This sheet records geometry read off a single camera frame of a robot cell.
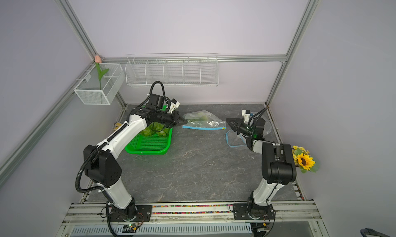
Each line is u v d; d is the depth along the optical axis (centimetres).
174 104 78
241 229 71
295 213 74
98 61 89
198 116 104
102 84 88
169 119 73
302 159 67
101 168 46
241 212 74
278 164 49
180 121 76
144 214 74
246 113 86
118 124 111
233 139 98
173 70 98
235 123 81
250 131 79
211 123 87
